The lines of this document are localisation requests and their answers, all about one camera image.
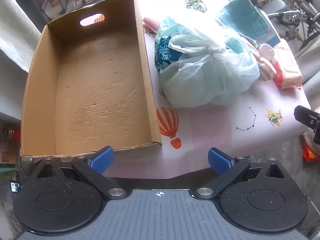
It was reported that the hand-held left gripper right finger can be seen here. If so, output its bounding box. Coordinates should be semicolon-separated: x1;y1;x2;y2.
194;147;285;200

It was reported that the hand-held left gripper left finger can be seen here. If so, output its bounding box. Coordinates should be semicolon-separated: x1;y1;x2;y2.
37;145;127;200

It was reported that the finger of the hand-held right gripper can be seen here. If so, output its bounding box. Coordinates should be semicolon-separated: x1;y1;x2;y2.
294;105;320;145

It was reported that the orange striped cloth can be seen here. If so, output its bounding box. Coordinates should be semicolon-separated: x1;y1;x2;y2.
257;55;277;81

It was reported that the white soft item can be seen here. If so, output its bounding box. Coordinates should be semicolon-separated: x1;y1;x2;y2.
258;43;275;60

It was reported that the brown cardboard box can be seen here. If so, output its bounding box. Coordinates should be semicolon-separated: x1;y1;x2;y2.
20;0;163;158

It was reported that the translucent green plastic bag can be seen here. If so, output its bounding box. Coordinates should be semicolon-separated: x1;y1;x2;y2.
154;16;260;109

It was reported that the teal checkered towel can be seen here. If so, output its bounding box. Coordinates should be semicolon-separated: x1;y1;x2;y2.
216;0;274;39

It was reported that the pink sponge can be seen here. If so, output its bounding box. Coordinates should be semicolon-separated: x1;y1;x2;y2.
142;16;160;32

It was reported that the green scrunchie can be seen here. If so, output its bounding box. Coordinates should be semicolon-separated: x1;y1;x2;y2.
184;0;207;12

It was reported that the pink printed tablecloth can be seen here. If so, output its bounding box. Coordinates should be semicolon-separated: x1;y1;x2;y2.
107;0;313;180

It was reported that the orange snack bag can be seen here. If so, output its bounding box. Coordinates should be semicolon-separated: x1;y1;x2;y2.
301;132;320;163

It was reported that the pink tissue packet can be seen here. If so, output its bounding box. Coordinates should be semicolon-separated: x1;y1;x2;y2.
271;41;303;90

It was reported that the small black device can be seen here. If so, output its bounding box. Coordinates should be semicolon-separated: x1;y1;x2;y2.
9;179;21;193

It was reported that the white curtain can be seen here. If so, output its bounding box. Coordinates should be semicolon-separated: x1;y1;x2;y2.
0;0;42;73

